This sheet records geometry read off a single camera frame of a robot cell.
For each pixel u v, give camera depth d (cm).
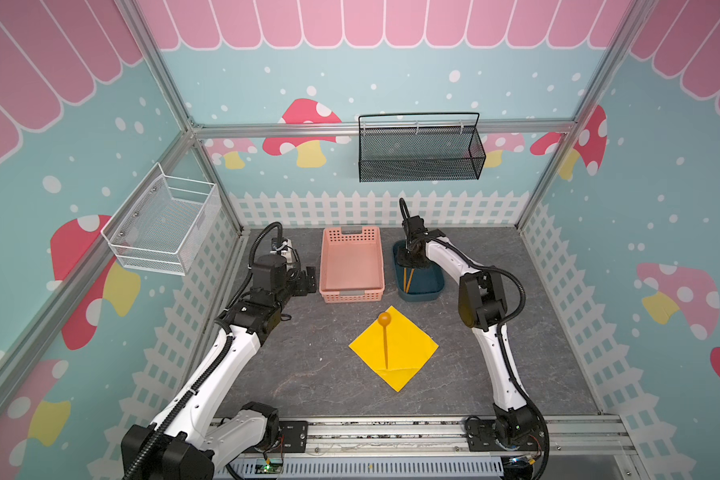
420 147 94
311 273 71
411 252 87
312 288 73
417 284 104
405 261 98
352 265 110
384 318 94
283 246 65
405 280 103
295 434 74
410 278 105
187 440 39
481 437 74
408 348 90
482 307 65
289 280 66
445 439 76
